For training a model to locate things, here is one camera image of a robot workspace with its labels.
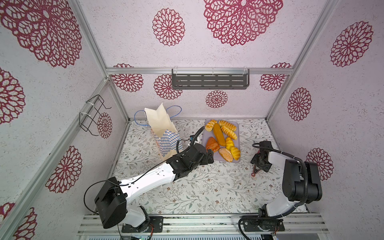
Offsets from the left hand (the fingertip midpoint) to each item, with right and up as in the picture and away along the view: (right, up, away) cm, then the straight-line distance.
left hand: (205, 155), depth 79 cm
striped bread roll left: (+6, +16, +32) cm, 36 cm away
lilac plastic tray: (+13, -2, +16) cm, 21 cm away
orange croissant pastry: (+7, +4, +22) cm, 23 cm away
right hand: (+36, -7, +17) cm, 40 cm away
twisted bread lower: (+20, +12, +27) cm, 36 cm away
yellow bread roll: (+21, -1, +16) cm, 26 cm away
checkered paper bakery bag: (-21, +8, +5) cm, 23 cm away
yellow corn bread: (+19, +4, +23) cm, 30 cm away
